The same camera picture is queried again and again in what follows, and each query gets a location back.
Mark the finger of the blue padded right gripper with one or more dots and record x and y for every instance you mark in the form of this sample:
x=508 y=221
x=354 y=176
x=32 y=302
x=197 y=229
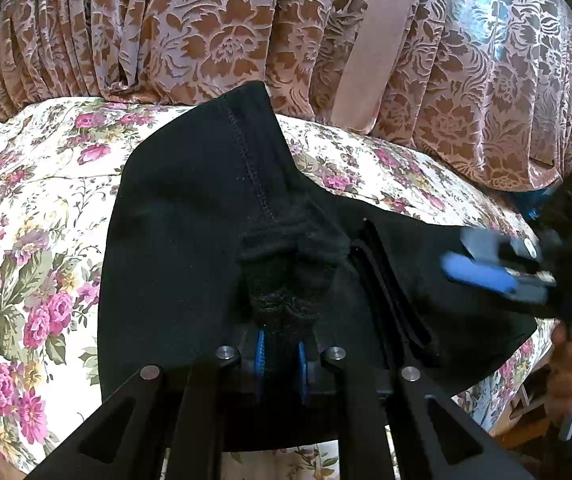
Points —
x=465 y=270
x=491 y=246

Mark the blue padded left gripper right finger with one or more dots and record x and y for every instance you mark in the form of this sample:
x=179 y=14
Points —
x=303 y=371

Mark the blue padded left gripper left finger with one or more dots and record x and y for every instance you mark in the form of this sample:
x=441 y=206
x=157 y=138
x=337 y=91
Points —
x=259 y=355

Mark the black pants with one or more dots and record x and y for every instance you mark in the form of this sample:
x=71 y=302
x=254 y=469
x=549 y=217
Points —
x=217 y=238

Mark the person's right hand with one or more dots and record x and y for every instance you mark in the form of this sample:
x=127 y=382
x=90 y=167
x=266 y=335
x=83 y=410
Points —
x=558 y=401

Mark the blue object beside bed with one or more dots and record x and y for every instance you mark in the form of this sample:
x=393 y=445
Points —
x=529 y=204

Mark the brown floral curtain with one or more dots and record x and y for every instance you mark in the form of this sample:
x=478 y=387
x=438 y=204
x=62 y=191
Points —
x=484 y=85

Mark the floral bed sheet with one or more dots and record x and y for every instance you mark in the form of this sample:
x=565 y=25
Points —
x=60 y=168

